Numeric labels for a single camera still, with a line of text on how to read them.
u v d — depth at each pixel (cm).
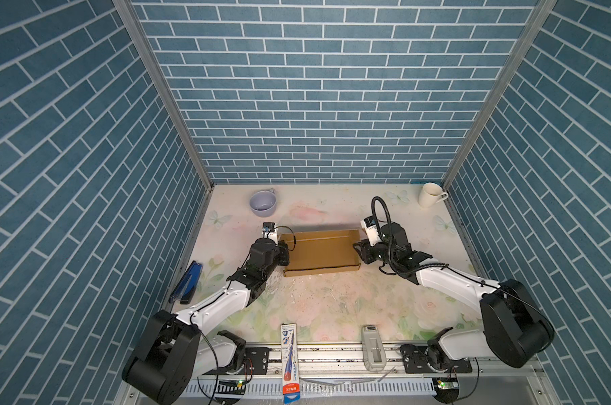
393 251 67
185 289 86
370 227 77
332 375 72
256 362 74
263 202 110
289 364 72
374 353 71
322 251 102
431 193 107
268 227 75
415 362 74
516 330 43
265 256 65
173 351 40
